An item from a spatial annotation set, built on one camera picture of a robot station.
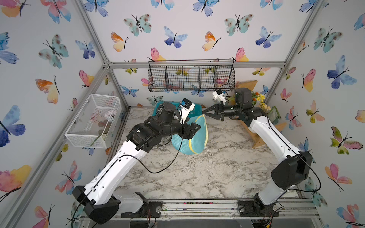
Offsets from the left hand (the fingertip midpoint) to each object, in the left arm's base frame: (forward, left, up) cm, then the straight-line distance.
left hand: (194, 122), depth 62 cm
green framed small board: (+32, -64, -34) cm, 79 cm away
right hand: (+7, -5, -1) cm, 9 cm away
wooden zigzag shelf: (+41, -41, -11) cm, 59 cm away
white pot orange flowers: (+32, -41, -13) cm, 54 cm away
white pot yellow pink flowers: (+21, -44, -14) cm, 51 cm away
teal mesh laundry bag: (-7, -1, -7) cm, 10 cm away
